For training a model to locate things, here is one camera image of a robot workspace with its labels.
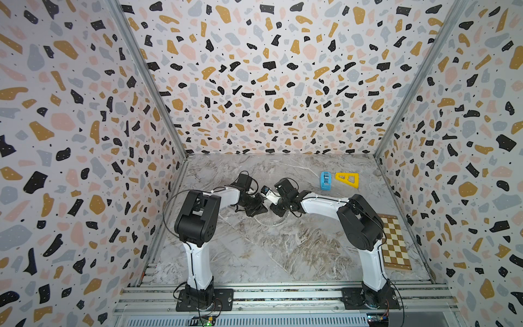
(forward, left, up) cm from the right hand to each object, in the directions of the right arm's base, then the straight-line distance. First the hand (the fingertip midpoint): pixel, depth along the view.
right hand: (273, 204), depth 98 cm
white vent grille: (-45, +5, -3) cm, 46 cm away
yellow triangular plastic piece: (+18, -39, -2) cm, 43 cm away
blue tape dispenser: (+15, -27, 0) cm, 31 cm away
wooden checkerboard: (-21, -51, -2) cm, 55 cm away
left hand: (-2, +1, 0) cm, 3 cm away
